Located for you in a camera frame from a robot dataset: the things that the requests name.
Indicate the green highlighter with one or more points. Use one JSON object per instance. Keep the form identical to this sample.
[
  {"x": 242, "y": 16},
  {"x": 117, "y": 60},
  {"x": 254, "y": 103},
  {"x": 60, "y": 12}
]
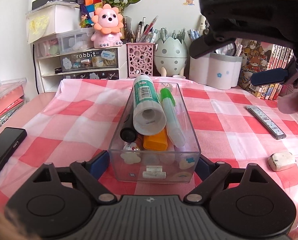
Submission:
[{"x": 172, "y": 120}]

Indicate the white green glue stick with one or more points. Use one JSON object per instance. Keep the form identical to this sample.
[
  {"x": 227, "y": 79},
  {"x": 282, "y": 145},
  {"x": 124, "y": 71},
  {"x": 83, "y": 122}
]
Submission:
[{"x": 145, "y": 100}]

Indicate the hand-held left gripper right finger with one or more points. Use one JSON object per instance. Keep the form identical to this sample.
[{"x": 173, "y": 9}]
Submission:
[{"x": 206, "y": 167}]

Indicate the orange highlighter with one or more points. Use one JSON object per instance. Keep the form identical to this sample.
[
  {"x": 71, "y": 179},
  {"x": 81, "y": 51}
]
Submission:
[{"x": 155, "y": 141}]

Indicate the grey flat box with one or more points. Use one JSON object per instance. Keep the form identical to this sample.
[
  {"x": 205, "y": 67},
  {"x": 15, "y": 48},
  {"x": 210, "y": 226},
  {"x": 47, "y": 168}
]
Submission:
[{"x": 53, "y": 0}]

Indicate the white flower-shaped pen holder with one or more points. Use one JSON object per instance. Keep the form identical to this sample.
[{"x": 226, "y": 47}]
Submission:
[{"x": 214, "y": 72}]

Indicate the pink spine comic book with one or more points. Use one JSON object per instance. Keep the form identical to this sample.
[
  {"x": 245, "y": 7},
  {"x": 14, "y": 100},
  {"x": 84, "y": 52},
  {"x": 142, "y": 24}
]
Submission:
[{"x": 254, "y": 60}]

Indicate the beaver wall sticker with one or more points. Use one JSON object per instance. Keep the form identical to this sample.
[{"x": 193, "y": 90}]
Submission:
[{"x": 189, "y": 0}]

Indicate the glass vase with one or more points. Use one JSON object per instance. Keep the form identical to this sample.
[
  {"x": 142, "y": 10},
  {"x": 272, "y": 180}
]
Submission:
[{"x": 127, "y": 28}]

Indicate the purple cartoon pen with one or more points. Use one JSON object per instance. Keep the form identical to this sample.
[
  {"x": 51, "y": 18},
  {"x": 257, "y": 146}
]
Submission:
[{"x": 131, "y": 148}]

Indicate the black smartphone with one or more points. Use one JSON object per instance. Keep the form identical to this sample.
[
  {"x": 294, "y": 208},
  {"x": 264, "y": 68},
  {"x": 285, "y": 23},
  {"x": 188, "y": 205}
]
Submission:
[{"x": 3, "y": 147}]

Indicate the yellow spine comic book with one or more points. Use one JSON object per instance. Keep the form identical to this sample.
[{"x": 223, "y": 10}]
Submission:
[{"x": 283, "y": 58}]

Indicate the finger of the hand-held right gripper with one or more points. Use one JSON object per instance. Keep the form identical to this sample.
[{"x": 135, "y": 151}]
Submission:
[
  {"x": 269, "y": 77},
  {"x": 206, "y": 46}
]

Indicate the black whiteboard marker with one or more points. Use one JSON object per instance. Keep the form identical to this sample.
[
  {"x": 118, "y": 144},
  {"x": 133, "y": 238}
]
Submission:
[{"x": 128, "y": 130}]

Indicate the colourful puzzle cube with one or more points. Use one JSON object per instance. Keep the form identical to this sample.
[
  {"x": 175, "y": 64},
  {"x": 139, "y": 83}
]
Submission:
[{"x": 92, "y": 5}]

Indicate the clear plastic organizer box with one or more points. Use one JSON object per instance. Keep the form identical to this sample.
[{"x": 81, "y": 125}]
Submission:
[{"x": 154, "y": 167}]

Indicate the pink perforated pen holder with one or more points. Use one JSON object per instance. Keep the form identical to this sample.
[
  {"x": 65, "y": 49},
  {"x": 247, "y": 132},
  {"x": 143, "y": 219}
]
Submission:
[{"x": 140, "y": 60}]

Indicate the bunch of red black pens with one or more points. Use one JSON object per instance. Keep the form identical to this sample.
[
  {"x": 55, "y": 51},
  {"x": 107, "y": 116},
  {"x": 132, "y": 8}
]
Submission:
[{"x": 145, "y": 32}]

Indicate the red white checked tablecloth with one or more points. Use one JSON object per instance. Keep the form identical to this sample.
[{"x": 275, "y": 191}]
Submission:
[{"x": 76, "y": 110}]

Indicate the bunch of grey pens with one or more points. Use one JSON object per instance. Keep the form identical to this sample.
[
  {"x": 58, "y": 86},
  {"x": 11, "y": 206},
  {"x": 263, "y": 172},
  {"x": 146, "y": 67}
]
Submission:
[{"x": 172, "y": 35}]

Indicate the green egg-shaped pen holder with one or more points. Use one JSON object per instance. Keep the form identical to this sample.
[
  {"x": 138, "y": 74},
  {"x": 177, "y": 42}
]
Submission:
[{"x": 170, "y": 57}]

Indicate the pink lion toy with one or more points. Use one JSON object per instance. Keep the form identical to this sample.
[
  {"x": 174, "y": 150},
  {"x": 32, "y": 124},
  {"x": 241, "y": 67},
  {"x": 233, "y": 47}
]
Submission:
[{"x": 107, "y": 27}]

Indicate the red striped spine comic book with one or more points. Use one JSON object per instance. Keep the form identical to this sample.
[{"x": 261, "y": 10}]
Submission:
[{"x": 288, "y": 58}]

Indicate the small colourful toy figure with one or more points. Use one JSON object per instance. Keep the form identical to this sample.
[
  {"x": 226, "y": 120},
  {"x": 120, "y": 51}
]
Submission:
[{"x": 85, "y": 17}]

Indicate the pencil lead refill case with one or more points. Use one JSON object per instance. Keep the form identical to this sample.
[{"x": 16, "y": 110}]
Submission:
[{"x": 266, "y": 122}]

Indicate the white cardboard box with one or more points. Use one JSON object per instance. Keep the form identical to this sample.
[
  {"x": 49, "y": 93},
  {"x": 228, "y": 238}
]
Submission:
[{"x": 63, "y": 17}]

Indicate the stack of pink folders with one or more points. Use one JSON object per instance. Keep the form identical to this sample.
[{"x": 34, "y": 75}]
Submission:
[{"x": 1, "y": 100}]

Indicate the clear lidded storage box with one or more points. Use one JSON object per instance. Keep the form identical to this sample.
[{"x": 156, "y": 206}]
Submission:
[{"x": 76, "y": 40}]

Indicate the white drawer organizer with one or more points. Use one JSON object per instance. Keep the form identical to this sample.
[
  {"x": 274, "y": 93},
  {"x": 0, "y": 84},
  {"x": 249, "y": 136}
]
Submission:
[{"x": 121, "y": 60}]

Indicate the person's right hand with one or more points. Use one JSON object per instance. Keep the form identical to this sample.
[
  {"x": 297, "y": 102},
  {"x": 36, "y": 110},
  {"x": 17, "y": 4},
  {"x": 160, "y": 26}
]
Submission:
[{"x": 294, "y": 103}]

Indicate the blue spine comic book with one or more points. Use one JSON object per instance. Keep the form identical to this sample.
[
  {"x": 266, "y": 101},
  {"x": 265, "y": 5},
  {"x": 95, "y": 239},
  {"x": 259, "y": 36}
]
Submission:
[{"x": 276, "y": 57}]

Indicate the yellow plastic bag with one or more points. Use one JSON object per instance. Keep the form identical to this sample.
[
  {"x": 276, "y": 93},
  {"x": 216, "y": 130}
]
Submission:
[{"x": 38, "y": 27}]

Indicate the black magnifying glass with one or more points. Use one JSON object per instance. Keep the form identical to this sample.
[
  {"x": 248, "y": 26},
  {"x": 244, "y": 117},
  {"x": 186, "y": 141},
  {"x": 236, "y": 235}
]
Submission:
[{"x": 229, "y": 48}]

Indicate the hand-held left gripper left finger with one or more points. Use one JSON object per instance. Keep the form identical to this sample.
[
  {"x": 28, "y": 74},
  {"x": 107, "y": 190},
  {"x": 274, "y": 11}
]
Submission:
[{"x": 100, "y": 163}]

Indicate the white eraser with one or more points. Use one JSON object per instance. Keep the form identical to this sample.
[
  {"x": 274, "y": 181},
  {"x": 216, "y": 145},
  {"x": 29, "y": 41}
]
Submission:
[{"x": 281, "y": 161}]

